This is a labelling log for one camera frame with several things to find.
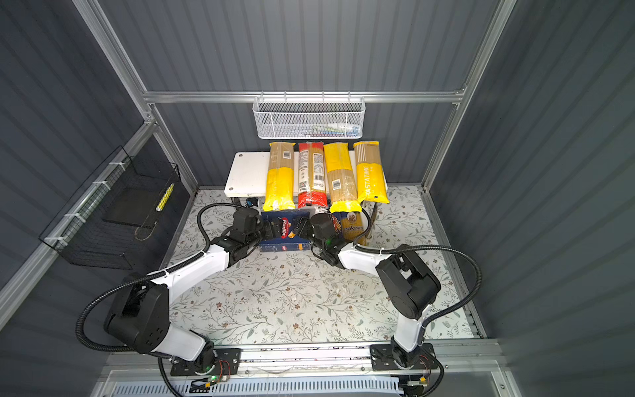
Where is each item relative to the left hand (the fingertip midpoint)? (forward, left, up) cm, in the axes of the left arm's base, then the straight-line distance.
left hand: (272, 222), depth 89 cm
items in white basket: (+28, -24, +19) cm, 42 cm away
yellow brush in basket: (0, +33, +12) cm, 36 cm away
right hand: (-1, -10, 0) cm, 10 cm away
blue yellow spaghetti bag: (+2, -29, -6) cm, 30 cm away
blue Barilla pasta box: (-7, -6, -3) cm, 9 cm away
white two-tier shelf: (+5, +6, +19) cm, 20 cm away
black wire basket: (-7, +46, +12) cm, 48 cm away
